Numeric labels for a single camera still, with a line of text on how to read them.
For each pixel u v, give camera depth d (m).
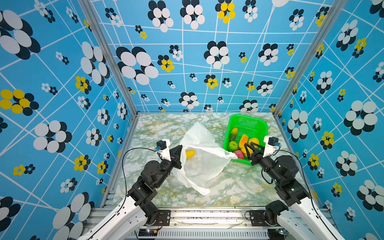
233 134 1.02
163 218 0.73
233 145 0.94
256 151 0.63
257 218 0.73
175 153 0.63
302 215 0.48
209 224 0.72
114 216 0.47
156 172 0.50
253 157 0.63
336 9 0.69
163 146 0.57
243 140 0.99
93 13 0.71
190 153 0.94
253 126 1.08
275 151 0.59
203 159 0.94
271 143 0.60
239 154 0.89
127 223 0.57
